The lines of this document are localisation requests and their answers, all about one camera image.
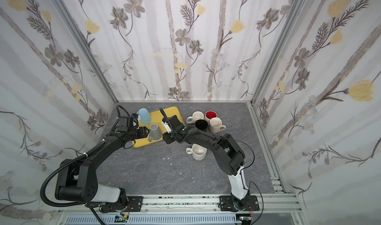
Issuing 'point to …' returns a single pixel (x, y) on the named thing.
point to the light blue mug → (145, 116)
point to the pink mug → (216, 125)
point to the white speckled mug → (196, 115)
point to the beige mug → (198, 151)
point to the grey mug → (155, 133)
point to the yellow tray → (156, 118)
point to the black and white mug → (202, 125)
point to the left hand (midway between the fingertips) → (144, 126)
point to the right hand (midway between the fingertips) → (162, 132)
